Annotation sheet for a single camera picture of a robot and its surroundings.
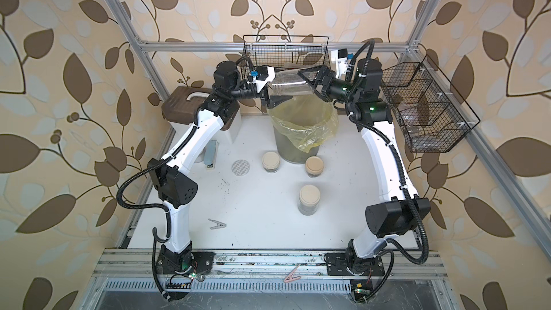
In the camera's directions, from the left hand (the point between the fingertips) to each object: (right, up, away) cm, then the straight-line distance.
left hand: (282, 77), depth 66 cm
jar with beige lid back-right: (+14, -32, +25) cm, 42 cm away
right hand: (+6, -1, -2) cm, 6 cm away
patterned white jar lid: (-20, -33, +33) cm, 50 cm away
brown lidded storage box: (-56, -1, +48) cm, 74 cm away
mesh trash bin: (+2, -24, +28) cm, 37 cm away
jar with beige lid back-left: (-6, -30, +28) cm, 41 cm away
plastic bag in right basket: (+51, -16, +9) cm, 54 cm away
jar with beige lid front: (+10, -41, +11) cm, 43 cm away
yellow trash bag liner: (+13, -10, +38) cm, 42 cm away
